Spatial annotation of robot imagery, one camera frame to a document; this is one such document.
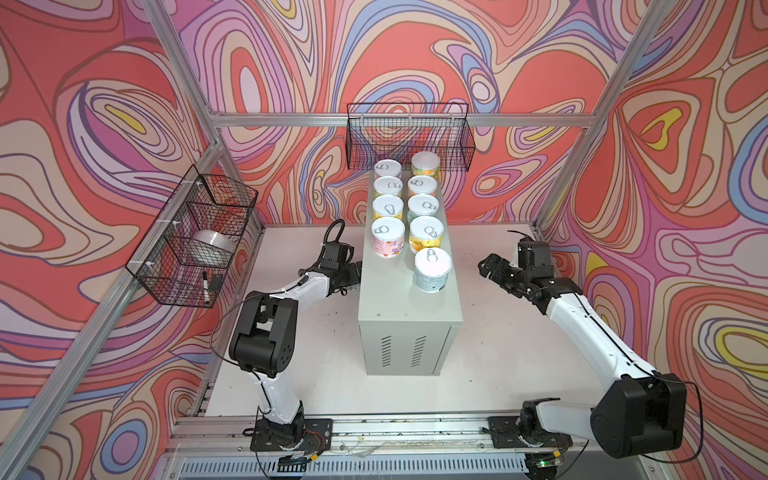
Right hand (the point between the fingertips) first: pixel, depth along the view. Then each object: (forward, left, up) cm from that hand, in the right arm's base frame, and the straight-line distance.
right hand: (492, 275), depth 84 cm
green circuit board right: (-43, -6, -18) cm, 46 cm away
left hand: (+10, +40, -9) cm, 42 cm away
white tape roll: (+2, +73, +16) cm, 75 cm away
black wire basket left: (-1, +79, +15) cm, 80 cm away
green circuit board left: (-41, +55, -18) cm, 71 cm away
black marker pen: (-7, +75, +10) cm, 76 cm away
